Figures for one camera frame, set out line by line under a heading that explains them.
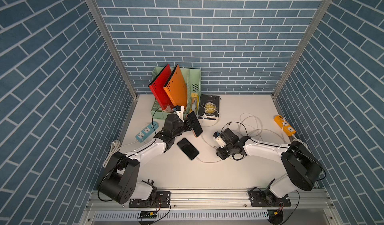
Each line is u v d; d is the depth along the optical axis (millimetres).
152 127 990
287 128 985
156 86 864
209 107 1090
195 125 875
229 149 750
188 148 929
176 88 945
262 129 996
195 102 1109
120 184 422
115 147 912
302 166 448
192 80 1060
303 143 911
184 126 737
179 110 772
